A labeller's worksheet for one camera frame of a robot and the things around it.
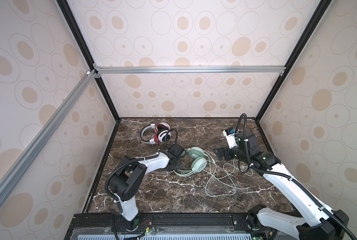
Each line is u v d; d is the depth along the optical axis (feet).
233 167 3.05
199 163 2.80
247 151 1.79
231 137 2.17
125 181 1.54
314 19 2.35
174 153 2.42
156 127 3.49
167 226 2.39
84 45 2.62
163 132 3.27
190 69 3.02
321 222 1.26
